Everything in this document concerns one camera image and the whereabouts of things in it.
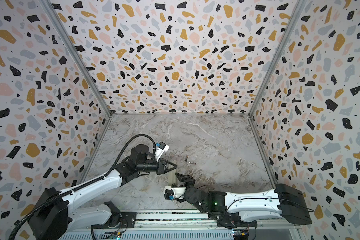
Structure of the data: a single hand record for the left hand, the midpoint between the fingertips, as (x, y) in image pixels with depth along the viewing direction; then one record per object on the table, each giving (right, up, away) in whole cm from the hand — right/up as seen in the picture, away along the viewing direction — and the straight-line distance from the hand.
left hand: (176, 165), depth 72 cm
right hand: (-1, -5, -1) cm, 5 cm away
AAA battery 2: (+5, -1, +25) cm, 26 cm away
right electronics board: (+31, -33, 0) cm, 46 cm away
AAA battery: (+8, -4, +23) cm, 25 cm away
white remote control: (-2, -7, +1) cm, 7 cm away
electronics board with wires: (-30, -32, -2) cm, 44 cm away
